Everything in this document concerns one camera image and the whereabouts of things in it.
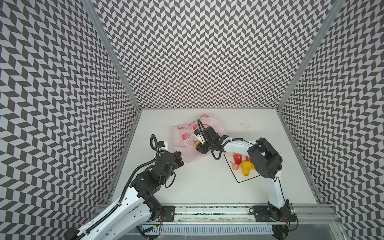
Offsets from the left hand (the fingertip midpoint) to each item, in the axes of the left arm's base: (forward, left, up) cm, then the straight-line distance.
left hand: (182, 153), depth 74 cm
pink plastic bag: (+12, 0, -4) cm, 13 cm away
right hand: (+13, -9, -19) cm, 24 cm away
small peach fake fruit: (-1, -29, -15) cm, 33 cm away
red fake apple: (+5, -32, -16) cm, 36 cm away
